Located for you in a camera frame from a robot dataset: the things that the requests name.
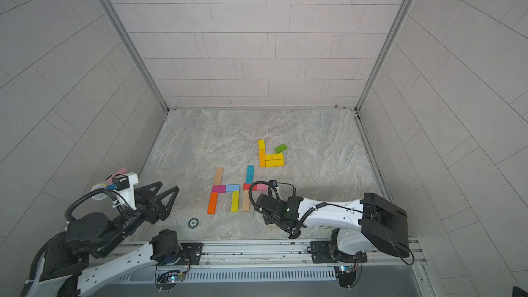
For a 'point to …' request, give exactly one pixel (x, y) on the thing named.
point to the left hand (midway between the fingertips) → (175, 188)
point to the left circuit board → (167, 280)
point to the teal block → (249, 174)
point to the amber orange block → (262, 158)
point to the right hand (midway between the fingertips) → (268, 216)
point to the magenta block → (218, 188)
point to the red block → (246, 186)
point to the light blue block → (232, 188)
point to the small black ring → (193, 223)
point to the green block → (280, 148)
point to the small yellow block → (261, 144)
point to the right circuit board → (346, 275)
